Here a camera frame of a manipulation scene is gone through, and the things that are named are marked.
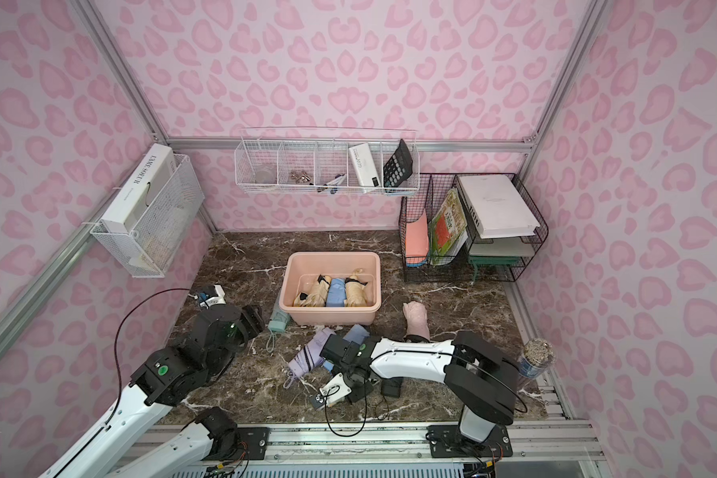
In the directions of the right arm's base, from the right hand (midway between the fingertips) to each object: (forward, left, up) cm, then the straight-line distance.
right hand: (345, 381), depth 82 cm
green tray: (+36, -41, +8) cm, 55 cm away
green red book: (+49, -33, +11) cm, 60 cm away
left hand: (+10, +21, +23) cm, 32 cm away
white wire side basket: (+23, +50, +29) cm, 62 cm away
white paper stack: (+50, -47, +19) cm, 71 cm away
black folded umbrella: (-2, -13, +1) cm, 13 cm away
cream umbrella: (+23, +10, +6) cm, 26 cm away
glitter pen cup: (+2, -47, +15) cm, 49 cm away
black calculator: (+54, -16, +31) cm, 64 cm away
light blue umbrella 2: (+13, -2, +3) cm, 13 cm away
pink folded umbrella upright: (+15, -21, +2) cm, 26 cm away
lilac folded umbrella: (+6, +10, +3) cm, 12 cm away
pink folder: (+52, -24, 0) cm, 57 cm away
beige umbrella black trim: (+26, -1, +4) cm, 27 cm away
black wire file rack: (+41, -37, +18) cm, 58 cm away
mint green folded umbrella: (+17, +22, +2) cm, 27 cm away
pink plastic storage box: (+33, +17, +7) cm, 38 cm away
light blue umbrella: (+27, +5, +2) cm, 28 cm away
